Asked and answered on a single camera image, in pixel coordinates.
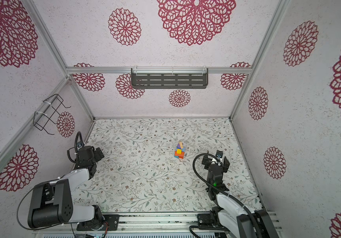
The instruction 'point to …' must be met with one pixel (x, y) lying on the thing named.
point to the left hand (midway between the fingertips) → (91, 156)
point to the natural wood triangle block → (181, 144)
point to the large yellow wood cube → (179, 151)
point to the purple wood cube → (179, 146)
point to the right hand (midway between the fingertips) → (217, 154)
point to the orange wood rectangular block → (180, 155)
